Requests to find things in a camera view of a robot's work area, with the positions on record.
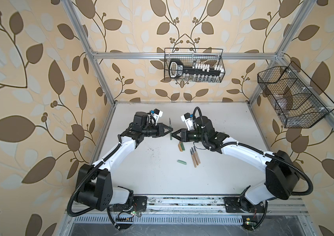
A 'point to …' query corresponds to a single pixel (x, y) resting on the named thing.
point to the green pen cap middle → (182, 146)
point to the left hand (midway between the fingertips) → (173, 129)
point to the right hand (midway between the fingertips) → (173, 135)
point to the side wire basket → (297, 101)
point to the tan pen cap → (180, 147)
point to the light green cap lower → (181, 162)
